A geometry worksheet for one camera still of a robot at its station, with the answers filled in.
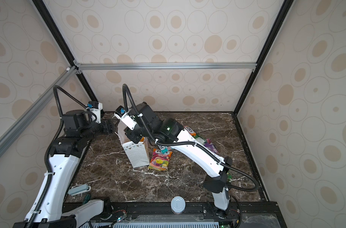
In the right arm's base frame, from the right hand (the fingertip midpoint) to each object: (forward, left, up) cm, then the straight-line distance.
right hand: (127, 128), depth 61 cm
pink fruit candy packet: (+2, -10, -35) cm, 37 cm away
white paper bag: (+1, +1, -23) cm, 23 cm away
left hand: (+8, +8, -1) cm, 11 cm away
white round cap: (-24, -22, -33) cm, 46 cm away
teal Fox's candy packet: (+9, -12, -35) cm, 38 cm away
